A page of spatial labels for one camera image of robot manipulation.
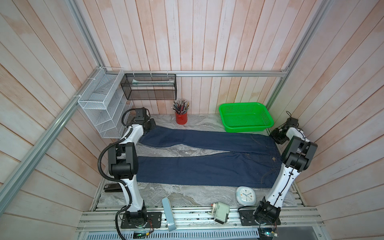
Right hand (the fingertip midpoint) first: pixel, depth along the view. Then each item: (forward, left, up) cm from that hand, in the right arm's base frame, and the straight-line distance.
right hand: (272, 135), depth 106 cm
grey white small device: (-51, +43, +4) cm, 67 cm away
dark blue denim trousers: (-21, +21, 0) cm, 29 cm away
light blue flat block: (-53, +69, +3) cm, 87 cm away
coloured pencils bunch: (+13, +67, +15) cm, 69 cm away
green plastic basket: (+18, +16, 0) cm, 24 cm away
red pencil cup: (+9, +67, +6) cm, 67 cm away
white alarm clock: (-43, +29, +2) cm, 52 cm away
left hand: (-2, +85, +11) cm, 86 cm away
